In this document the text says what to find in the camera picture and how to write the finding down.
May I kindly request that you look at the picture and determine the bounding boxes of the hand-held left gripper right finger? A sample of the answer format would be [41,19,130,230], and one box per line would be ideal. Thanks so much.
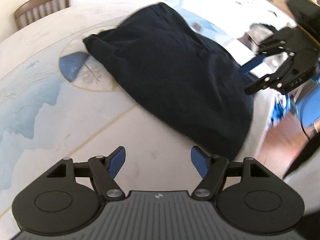
[190,146,269,201]

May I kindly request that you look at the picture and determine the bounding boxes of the wooden chair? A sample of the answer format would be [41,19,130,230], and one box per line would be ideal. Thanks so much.
[14,0,71,30]

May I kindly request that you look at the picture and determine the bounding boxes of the black cabinet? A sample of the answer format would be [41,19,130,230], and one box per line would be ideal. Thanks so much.
[286,0,320,43]

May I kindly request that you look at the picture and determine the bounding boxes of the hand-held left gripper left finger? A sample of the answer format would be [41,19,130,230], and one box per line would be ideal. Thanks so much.
[46,145,127,202]

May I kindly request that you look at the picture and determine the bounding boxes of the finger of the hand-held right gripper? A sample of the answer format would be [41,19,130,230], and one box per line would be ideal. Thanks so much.
[244,53,297,95]
[240,29,297,75]

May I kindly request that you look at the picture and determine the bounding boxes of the white cabinet unit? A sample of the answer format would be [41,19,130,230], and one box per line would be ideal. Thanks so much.
[124,0,300,45]

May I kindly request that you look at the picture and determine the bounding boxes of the bright blue cloth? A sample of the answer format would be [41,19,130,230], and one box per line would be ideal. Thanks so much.
[271,92,293,127]

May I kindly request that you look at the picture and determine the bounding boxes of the dark navy t-shirt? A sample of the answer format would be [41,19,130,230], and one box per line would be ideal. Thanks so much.
[83,2,254,162]

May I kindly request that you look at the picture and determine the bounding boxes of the blue panel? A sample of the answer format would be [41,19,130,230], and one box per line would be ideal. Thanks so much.
[296,80,320,133]

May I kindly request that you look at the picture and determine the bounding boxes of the black cable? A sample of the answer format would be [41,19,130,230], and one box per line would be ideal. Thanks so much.
[299,115,314,140]

